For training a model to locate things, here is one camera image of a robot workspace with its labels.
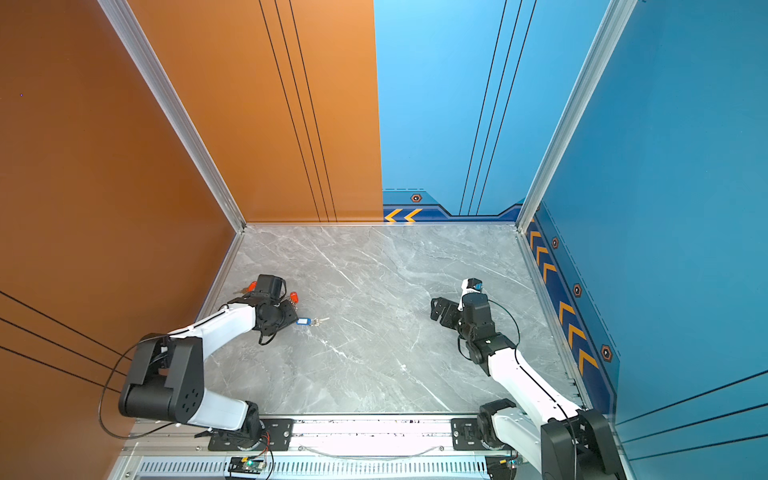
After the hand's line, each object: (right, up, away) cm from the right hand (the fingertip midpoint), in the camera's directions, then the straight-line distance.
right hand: (441, 305), depth 86 cm
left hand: (-46, -4, +7) cm, 47 cm away
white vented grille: (-31, -35, -17) cm, 50 cm away
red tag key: (-63, +3, +16) cm, 65 cm away
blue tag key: (-40, -7, +7) cm, 41 cm away
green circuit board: (-48, -35, -16) cm, 62 cm away
